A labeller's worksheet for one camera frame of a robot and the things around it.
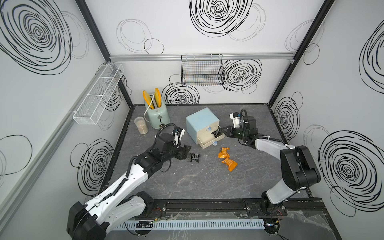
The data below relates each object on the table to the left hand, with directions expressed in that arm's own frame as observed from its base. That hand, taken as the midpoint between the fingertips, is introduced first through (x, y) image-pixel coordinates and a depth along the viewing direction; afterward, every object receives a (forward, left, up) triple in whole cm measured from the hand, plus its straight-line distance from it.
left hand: (185, 145), depth 76 cm
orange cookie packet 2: (-2, -27, -18) cm, 33 cm away
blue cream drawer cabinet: (+15, -8, -4) cm, 18 cm away
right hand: (+15, -21, -5) cm, 26 cm away
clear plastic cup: (+19, +30, -10) cm, 37 cm away
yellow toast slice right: (+34, +21, +1) cm, 40 cm away
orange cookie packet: (+5, -23, -18) cm, 30 cm away
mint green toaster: (+23, +19, -6) cm, 30 cm away
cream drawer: (+11, -12, -11) cm, 20 cm away
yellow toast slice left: (+33, +27, +1) cm, 43 cm away
